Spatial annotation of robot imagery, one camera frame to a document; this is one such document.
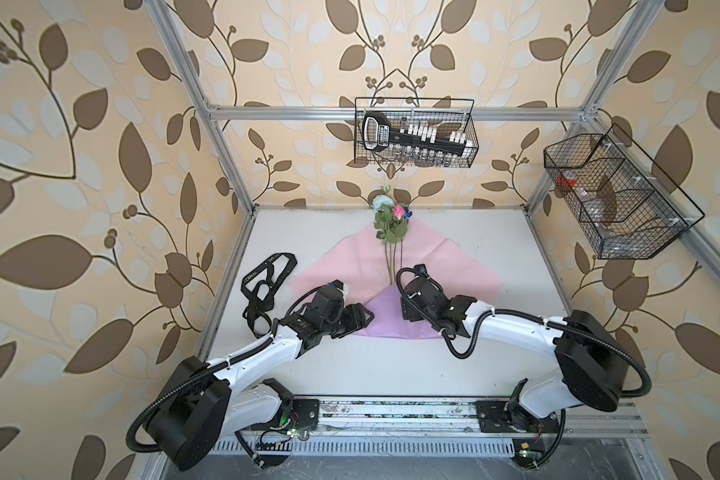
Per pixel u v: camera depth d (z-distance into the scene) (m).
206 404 0.41
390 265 1.02
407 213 1.15
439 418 0.75
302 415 0.74
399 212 1.09
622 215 0.75
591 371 0.42
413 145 0.87
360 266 1.03
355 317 0.74
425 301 0.66
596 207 0.79
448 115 0.91
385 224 1.09
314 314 0.65
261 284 0.99
